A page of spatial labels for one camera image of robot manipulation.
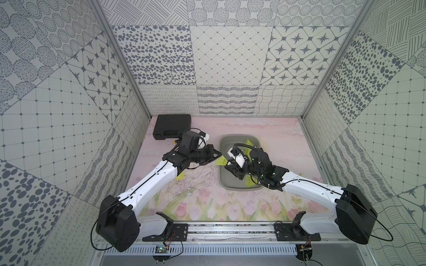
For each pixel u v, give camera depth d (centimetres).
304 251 73
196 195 86
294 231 66
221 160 76
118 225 39
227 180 90
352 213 41
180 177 92
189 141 59
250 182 73
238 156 68
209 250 70
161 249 72
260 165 61
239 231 76
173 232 73
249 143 101
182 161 56
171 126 111
